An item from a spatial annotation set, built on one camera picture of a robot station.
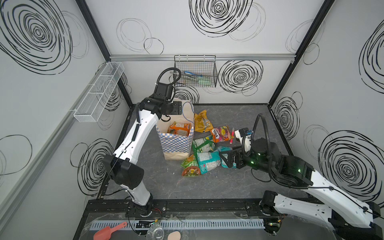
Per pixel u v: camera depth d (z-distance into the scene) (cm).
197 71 89
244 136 54
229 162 54
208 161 85
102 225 70
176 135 71
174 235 66
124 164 42
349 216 40
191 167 82
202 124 104
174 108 70
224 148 94
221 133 98
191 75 91
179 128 102
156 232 68
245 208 74
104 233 66
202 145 93
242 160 54
